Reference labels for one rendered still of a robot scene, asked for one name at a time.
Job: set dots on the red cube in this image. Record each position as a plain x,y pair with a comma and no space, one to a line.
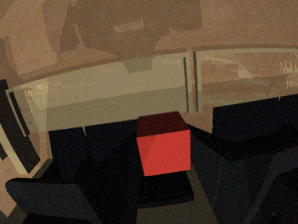
164,143

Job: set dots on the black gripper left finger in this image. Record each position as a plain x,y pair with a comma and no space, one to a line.
105,194

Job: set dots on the tan flat bar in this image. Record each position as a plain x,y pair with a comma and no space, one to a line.
3,153

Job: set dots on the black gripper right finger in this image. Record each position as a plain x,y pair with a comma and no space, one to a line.
236,178

